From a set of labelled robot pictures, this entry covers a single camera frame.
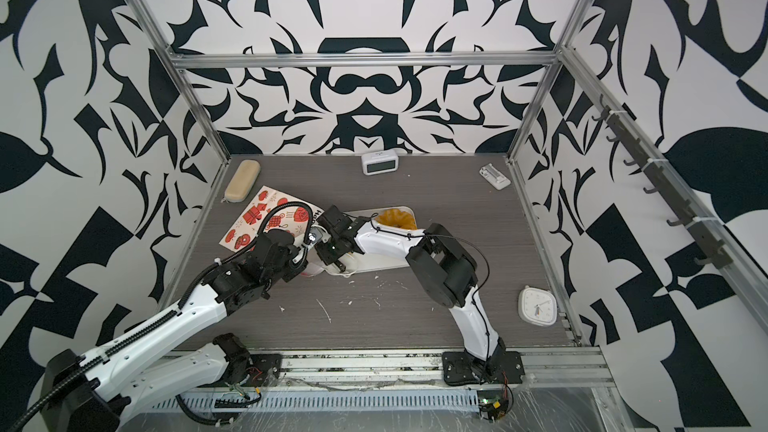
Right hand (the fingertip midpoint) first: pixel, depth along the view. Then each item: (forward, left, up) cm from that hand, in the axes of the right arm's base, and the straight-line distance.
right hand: (322, 251), depth 90 cm
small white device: (+31, -60, -4) cm, 67 cm away
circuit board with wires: (-37, -44, -6) cm, 58 cm away
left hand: (-3, +4, +12) cm, 13 cm away
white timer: (-16, -59, -3) cm, 62 cm away
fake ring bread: (+12, -23, -2) cm, 26 cm away
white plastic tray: (-2, -10, -4) cm, 11 cm away
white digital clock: (+35, -18, +1) cm, 39 cm away
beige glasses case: (+28, +32, -1) cm, 43 cm away
